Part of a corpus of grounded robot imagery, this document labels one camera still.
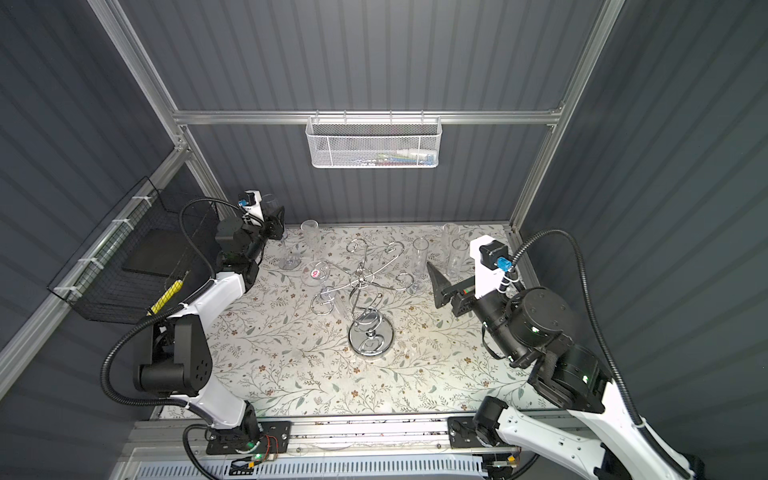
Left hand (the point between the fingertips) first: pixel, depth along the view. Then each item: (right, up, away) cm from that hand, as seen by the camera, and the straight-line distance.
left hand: (274, 205), depth 84 cm
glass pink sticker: (+16, -18, -16) cm, 29 cm away
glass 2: (+43, -24, +15) cm, 52 cm away
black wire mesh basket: (-30, -20, -21) cm, 42 cm away
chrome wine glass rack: (+27, -38, +4) cm, 47 cm away
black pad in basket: (-24, -13, -9) cm, 29 cm away
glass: (0, -15, +12) cm, 19 cm away
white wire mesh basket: (+27, +33, +39) cm, 58 cm away
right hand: (+45, -14, -32) cm, 57 cm away
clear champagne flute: (+8, -6, +10) cm, 14 cm away
